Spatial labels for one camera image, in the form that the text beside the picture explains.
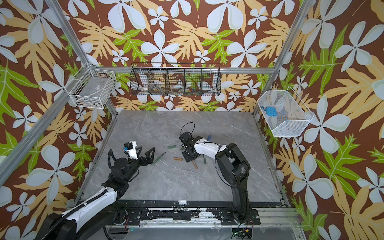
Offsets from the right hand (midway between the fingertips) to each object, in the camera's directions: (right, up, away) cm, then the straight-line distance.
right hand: (188, 156), depth 95 cm
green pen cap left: (-12, +6, +6) cm, 14 cm away
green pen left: (-19, -1, -1) cm, 20 cm away
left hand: (-23, +9, -14) cm, 28 cm away
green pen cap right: (-4, +5, +4) cm, 7 cm away
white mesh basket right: (+55, +27, -12) cm, 62 cm away
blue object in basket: (+49, +29, -9) cm, 57 cm away
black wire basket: (-9, +51, +1) cm, 52 cm away
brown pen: (+4, -4, -2) cm, 6 cm away
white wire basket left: (-57, +42, -9) cm, 72 cm away
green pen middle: (+11, -2, 0) cm, 11 cm away
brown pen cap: (-7, -2, 0) cm, 7 cm away
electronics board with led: (+27, -34, -22) cm, 49 cm away
